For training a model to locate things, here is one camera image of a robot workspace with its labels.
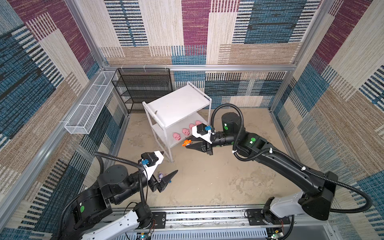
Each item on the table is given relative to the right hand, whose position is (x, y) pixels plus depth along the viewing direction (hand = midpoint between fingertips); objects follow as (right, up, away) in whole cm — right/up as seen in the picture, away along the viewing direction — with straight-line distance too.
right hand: (188, 143), depth 61 cm
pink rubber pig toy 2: (+5, +9, +32) cm, 34 cm away
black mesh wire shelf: (-38, +35, +44) cm, 68 cm away
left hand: (-6, -5, -6) cm, 10 cm away
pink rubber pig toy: (-7, +1, +22) cm, 23 cm away
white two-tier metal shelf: (-8, +13, +13) cm, 20 cm away
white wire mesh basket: (-49, +9, +9) cm, 51 cm away
